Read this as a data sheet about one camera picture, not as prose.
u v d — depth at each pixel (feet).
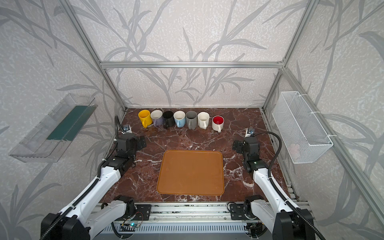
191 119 3.31
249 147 2.02
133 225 2.32
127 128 2.28
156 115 3.56
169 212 2.47
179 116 3.43
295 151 2.37
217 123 3.45
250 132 2.37
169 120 3.46
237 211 2.41
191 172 2.89
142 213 2.37
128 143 2.03
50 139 2.11
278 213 1.33
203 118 3.41
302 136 2.03
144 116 3.46
